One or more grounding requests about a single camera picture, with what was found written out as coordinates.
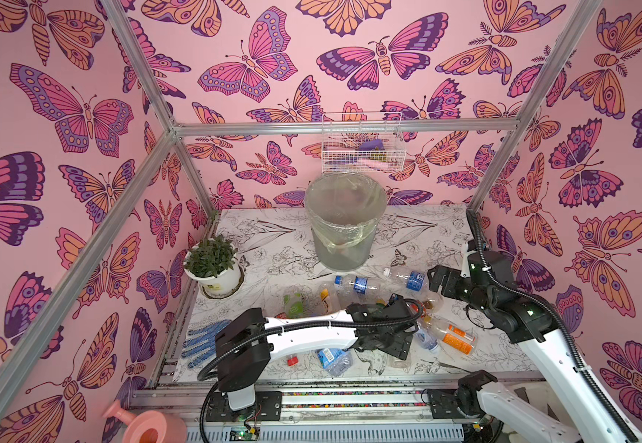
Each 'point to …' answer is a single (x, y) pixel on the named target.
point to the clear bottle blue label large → (335, 361)
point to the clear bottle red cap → (292, 361)
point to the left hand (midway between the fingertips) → (401, 345)
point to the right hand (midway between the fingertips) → (444, 274)
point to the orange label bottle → (453, 337)
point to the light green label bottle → (295, 304)
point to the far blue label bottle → (356, 285)
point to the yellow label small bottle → (326, 301)
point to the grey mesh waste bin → (344, 209)
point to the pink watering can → (148, 426)
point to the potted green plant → (214, 263)
